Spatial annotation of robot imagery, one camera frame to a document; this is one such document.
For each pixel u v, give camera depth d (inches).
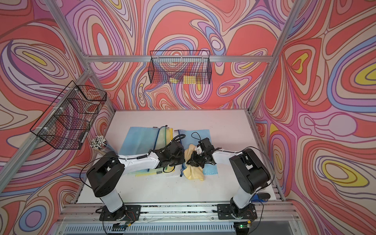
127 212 28.1
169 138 40.1
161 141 40.0
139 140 39.9
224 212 28.7
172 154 27.3
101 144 31.4
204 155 28.8
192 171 32.5
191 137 33.3
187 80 32.3
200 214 29.3
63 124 28.4
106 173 19.4
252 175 18.5
